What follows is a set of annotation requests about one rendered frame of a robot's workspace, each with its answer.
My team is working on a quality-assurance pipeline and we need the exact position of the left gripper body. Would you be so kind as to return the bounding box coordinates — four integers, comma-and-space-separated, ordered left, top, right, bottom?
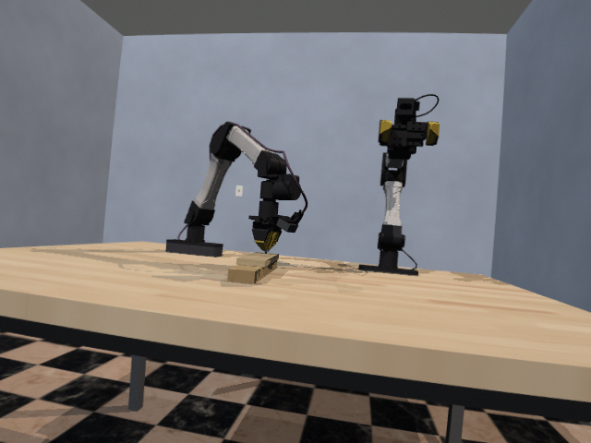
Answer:
379, 122, 438, 150

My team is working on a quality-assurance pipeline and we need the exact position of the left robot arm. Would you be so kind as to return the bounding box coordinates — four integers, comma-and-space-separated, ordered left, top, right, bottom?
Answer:
359, 98, 420, 275

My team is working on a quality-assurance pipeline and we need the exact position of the light wooden slat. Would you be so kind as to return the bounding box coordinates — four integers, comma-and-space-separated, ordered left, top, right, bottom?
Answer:
236, 252, 279, 268

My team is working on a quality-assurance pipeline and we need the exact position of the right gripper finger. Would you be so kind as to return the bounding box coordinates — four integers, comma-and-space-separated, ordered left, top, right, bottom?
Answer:
267, 232, 279, 250
255, 231, 273, 251

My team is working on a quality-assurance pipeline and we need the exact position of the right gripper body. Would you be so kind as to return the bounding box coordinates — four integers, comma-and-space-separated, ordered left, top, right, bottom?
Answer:
249, 201, 282, 243

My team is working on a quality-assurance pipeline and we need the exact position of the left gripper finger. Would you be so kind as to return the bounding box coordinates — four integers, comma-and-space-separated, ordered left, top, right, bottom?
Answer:
380, 120, 392, 143
427, 122, 440, 144

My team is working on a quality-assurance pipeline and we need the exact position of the light wooden plank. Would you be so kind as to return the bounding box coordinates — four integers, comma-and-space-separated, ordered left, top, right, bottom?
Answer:
227, 260, 277, 284

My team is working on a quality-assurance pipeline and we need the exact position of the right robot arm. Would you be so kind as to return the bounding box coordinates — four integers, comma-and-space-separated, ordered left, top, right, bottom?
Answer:
166, 122, 302, 247

